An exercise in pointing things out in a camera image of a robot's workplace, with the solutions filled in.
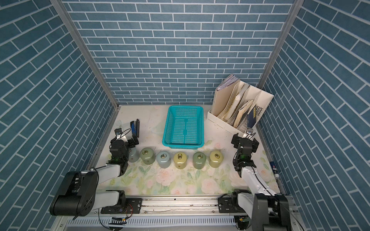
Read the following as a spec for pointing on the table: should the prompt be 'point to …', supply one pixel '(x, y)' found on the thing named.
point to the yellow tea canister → (180, 160)
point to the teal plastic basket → (184, 127)
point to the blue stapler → (135, 125)
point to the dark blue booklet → (251, 118)
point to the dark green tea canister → (199, 160)
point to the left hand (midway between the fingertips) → (130, 133)
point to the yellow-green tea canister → (216, 159)
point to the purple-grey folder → (231, 78)
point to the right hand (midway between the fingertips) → (246, 136)
